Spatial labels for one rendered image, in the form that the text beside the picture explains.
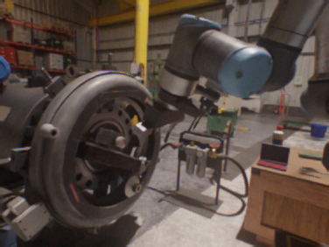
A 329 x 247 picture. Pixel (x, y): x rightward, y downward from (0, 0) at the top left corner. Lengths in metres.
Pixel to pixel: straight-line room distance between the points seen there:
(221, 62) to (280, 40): 0.15
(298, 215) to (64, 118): 1.33
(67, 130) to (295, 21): 0.74
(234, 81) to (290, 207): 1.23
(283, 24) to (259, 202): 1.19
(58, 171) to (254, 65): 0.73
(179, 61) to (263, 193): 1.17
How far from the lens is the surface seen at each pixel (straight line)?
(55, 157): 0.87
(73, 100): 0.89
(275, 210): 1.57
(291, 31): 0.52
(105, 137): 0.92
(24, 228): 0.95
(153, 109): 0.52
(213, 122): 4.31
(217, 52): 0.42
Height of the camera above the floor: 0.93
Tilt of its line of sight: 10 degrees down
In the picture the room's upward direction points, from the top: 3 degrees clockwise
